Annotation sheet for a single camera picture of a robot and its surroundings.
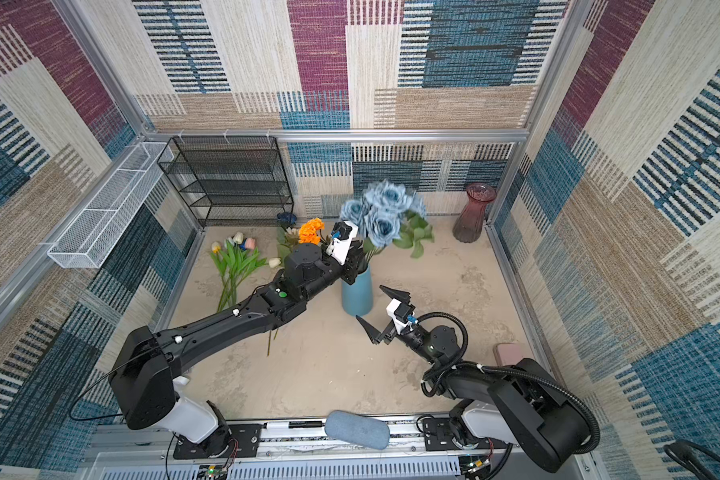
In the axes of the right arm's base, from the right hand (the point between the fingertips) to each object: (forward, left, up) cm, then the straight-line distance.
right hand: (370, 302), depth 75 cm
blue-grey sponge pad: (-25, +4, -17) cm, 30 cm away
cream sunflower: (+35, +27, -14) cm, 47 cm away
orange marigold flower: (+11, +14, +14) cm, 23 cm away
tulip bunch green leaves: (+27, +45, -16) cm, 55 cm away
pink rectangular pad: (-7, -39, -20) cm, 44 cm away
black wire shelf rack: (+52, +49, -1) cm, 71 cm away
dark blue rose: (+43, +30, -13) cm, 54 cm away
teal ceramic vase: (+7, +4, -11) cm, 13 cm away
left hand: (+10, +1, +11) cm, 15 cm away
